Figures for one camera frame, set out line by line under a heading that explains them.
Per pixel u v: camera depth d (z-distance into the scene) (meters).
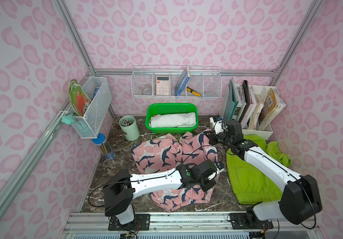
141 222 0.73
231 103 0.86
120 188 0.46
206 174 0.58
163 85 0.95
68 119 0.62
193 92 0.98
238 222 0.72
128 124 0.93
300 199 0.41
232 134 0.64
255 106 0.91
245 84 0.96
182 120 1.01
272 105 0.92
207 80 1.02
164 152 0.98
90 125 0.73
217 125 0.74
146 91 0.94
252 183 0.84
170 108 1.17
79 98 0.75
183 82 0.88
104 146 0.86
